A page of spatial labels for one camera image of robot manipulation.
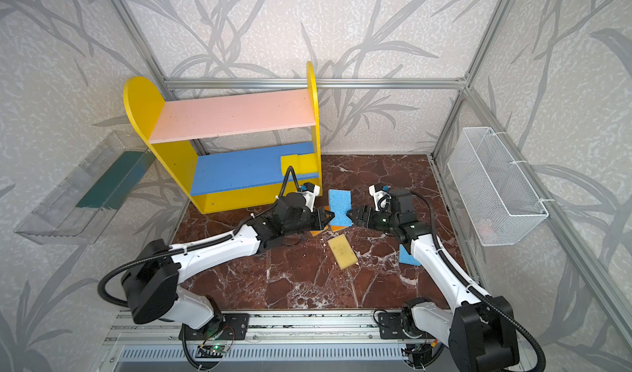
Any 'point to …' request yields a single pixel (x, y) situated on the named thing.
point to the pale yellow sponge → (342, 251)
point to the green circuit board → (220, 348)
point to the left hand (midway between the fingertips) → (338, 209)
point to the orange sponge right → (334, 228)
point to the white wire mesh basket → (499, 203)
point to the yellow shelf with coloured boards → (234, 152)
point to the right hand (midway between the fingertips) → (355, 207)
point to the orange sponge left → (316, 232)
